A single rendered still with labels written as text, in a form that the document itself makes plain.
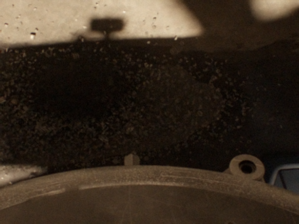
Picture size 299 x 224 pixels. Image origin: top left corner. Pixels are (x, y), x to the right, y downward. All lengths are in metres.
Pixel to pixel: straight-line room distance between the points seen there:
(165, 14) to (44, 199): 0.33
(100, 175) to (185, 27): 0.30
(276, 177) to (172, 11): 0.43
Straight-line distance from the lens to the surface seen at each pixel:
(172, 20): 0.84
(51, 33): 0.83
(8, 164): 1.02
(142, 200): 0.61
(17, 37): 0.84
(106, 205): 0.60
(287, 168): 1.12
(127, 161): 0.81
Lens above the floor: 0.65
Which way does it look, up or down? 43 degrees down
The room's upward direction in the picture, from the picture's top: 170 degrees clockwise
